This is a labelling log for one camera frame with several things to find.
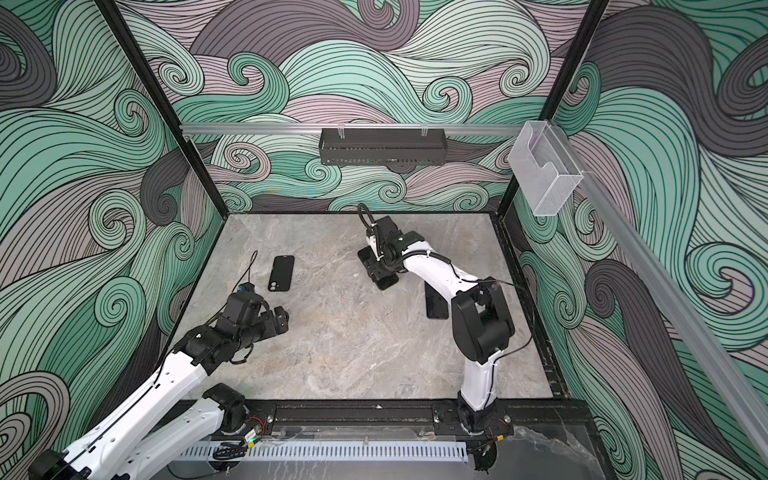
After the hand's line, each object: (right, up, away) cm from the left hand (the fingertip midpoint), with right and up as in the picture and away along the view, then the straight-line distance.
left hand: (276, 317), depth 80 cm
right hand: (+29, +13, +11) cm, 33 cm away
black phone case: (-6, +9, +22) cm, 25 cm away
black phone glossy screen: (+30, +9, +4) cm, 31 cm away
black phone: (+47, 0, +14) cm, 49 cm away
